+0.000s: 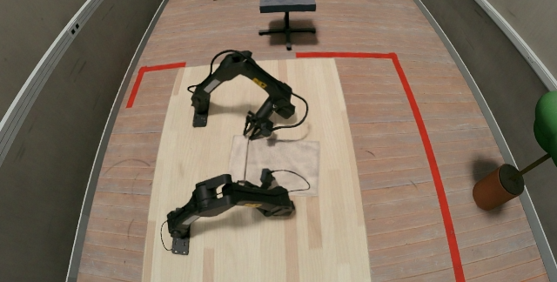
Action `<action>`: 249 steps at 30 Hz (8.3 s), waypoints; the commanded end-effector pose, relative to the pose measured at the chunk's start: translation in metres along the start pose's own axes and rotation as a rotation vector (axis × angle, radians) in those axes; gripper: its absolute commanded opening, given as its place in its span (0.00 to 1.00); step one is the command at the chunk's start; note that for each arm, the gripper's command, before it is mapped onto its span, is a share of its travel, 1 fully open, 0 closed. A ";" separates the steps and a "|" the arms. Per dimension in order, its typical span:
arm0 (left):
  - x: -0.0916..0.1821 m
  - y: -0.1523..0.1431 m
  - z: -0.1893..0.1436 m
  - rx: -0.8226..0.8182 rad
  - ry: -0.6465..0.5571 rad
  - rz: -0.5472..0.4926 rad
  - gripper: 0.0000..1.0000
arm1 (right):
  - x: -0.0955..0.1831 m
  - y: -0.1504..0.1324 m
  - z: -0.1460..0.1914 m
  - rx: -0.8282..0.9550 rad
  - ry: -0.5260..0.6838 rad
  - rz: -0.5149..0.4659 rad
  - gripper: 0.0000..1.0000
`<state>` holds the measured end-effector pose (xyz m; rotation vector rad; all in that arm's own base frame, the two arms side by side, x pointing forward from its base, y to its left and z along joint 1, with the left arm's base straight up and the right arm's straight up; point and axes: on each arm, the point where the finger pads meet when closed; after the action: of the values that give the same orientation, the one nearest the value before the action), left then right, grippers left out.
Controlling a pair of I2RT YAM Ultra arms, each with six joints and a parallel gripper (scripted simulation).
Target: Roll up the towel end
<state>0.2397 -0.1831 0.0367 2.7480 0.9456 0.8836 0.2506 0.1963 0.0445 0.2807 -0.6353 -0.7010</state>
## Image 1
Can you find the beige cloth towel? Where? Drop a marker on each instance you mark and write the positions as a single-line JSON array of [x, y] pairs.
[[294, 163]]

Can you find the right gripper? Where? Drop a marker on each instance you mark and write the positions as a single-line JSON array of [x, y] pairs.
[[265, 185]]

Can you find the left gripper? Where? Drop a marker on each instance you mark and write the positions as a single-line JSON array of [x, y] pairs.
[[261, 117]]

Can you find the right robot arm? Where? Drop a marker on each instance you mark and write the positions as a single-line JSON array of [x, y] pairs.
[[266, 201]]

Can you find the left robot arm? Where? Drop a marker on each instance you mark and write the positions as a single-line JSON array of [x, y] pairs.
[[279, 100]]

